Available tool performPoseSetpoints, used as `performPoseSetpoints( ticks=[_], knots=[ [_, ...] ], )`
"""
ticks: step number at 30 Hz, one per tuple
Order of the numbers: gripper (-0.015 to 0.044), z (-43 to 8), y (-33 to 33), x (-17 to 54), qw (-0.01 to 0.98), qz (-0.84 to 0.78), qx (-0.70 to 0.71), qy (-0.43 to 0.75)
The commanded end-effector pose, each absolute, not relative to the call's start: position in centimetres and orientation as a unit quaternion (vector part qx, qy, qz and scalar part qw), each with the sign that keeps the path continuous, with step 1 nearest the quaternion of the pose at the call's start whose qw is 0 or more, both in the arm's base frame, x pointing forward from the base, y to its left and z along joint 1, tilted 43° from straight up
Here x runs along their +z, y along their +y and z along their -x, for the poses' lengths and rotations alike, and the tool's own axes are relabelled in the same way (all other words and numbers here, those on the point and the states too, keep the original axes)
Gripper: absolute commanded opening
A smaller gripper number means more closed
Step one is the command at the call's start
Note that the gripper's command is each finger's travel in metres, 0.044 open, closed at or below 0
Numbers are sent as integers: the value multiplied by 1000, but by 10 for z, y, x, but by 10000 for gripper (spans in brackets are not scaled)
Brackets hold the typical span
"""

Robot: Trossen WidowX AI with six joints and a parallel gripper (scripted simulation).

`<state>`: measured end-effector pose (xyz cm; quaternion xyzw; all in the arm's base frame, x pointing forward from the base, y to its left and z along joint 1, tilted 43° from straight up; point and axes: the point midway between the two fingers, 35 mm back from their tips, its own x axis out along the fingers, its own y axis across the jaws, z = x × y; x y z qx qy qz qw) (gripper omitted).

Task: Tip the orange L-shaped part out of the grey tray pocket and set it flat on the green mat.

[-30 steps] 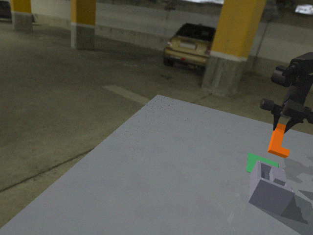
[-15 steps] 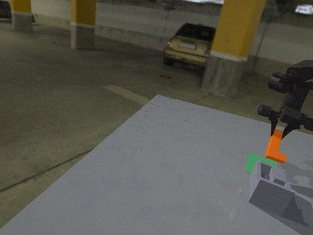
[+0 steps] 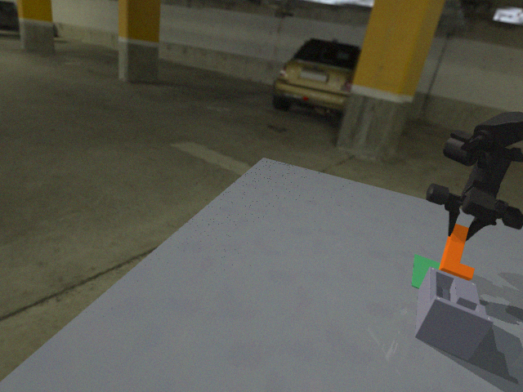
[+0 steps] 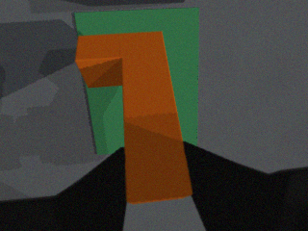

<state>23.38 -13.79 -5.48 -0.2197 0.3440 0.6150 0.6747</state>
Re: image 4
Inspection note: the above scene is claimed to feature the orange l-shaped part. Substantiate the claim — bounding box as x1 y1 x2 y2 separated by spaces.
75 31 193 204

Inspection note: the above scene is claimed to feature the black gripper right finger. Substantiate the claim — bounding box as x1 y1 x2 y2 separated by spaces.
183 141 308 231

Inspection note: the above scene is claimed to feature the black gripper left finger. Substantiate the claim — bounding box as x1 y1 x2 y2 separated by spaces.
0 147 127 231

